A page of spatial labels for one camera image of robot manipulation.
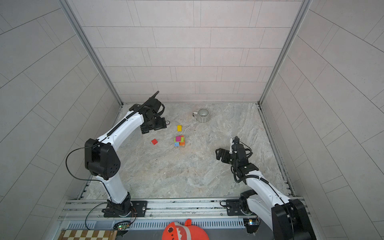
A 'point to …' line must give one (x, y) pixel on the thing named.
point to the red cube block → (154, 141)
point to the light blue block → (176, 144)
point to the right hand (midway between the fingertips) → (221, 152)
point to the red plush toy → (177, 231)
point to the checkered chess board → (67, 234)
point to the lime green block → (182, 140)
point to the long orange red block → (182, 143)
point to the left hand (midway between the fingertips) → (162, 126)
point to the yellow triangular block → (179, 128)
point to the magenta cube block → (178, 139)
